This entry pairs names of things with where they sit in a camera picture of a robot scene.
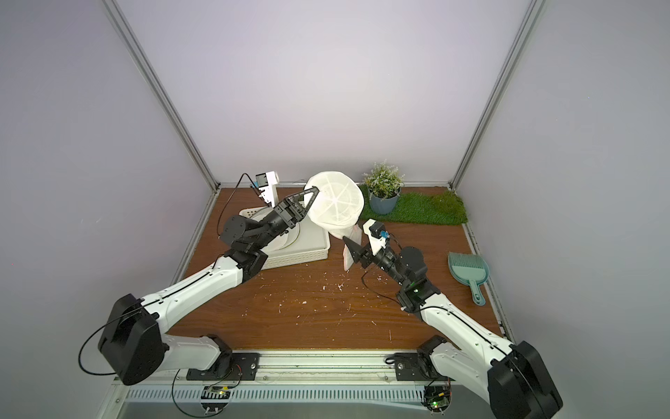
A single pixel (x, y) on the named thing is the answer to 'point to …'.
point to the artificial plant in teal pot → (384, 183)
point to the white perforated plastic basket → (307, 241)
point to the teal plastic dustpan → (470, 270)
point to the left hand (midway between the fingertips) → (318, 197)
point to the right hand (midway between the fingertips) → (355, 227)
